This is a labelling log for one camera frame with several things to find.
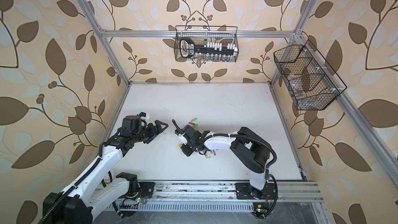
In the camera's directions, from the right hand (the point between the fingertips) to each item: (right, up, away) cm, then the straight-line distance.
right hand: (184, 147), depth 88 cm
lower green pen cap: (+6, +11, +10) cm, 16 cm away
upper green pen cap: (+5, +14, +13) cm, 20 cm away
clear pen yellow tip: (+13, -4, -4) cm, 14 cm away
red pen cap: (+3, +12, +11) cm, 17 cm away
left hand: (-11, +13, -8) cm, 19 cm away
